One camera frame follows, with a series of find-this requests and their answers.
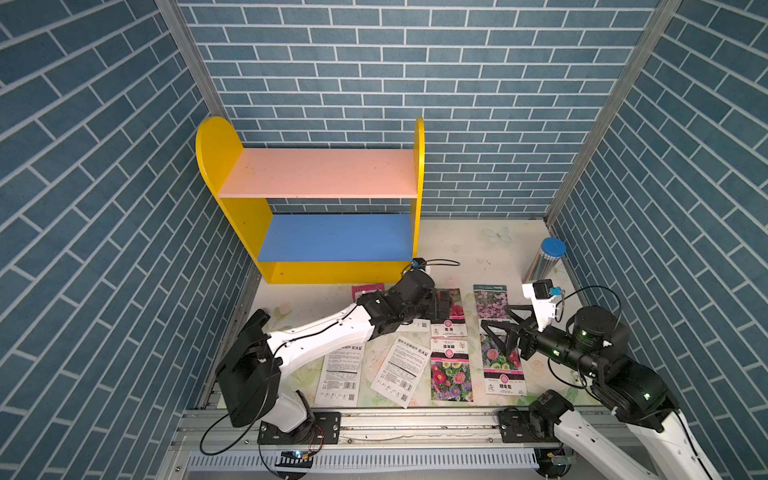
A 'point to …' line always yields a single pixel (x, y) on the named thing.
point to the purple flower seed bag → (492, 301)
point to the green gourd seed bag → (400, 374)
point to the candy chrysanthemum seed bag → (503, 377)
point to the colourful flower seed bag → (450, 374)
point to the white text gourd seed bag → (416, 326)
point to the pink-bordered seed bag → (360, 290)
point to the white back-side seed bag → (340, 378)
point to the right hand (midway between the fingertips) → (498, 317)
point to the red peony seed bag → (455, 326)
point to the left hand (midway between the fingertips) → (446, 304)
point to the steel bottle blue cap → (544, 260)
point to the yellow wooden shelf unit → (318, 215)
